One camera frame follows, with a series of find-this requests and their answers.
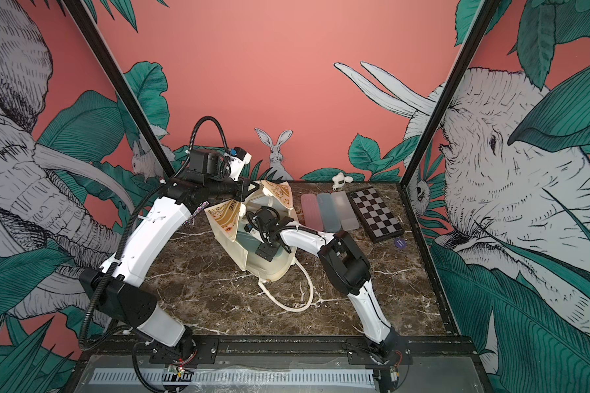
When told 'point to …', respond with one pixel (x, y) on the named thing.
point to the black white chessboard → (376, 218)
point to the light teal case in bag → (251, 242)
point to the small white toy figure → (339, 181)
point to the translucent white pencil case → (346, 213)
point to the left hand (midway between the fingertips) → (259, 182)
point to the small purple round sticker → (400, 243)
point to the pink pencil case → (311, 213)
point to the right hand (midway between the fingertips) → (267, 240)
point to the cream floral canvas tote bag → (229, 219)
